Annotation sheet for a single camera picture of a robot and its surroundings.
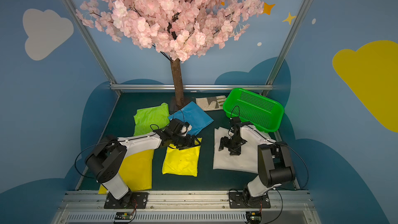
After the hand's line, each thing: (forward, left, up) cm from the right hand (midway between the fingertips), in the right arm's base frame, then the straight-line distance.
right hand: (226, 149), depth 89 cm
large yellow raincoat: (-15, +49, 0) cm, 51 cm away
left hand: (+1, +17, +4) cm, 18 cm away
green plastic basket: (+28, -29, -3) cm, 41 cm away
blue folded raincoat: (+25, +23, -1) cm, 34 cm away
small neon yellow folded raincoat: (-9, +25, 0) cm, 26 cm away
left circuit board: (-35, +49, -3) cm, 60 cm away
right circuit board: (-31, -12, -6) cm, 34 cm away
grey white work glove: (+37, +10, -2) cm, 39 cm away
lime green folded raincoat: (+17, +52, +1) cm, 54 cm away
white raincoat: (-6, -11, -2) cm, 13 cm away
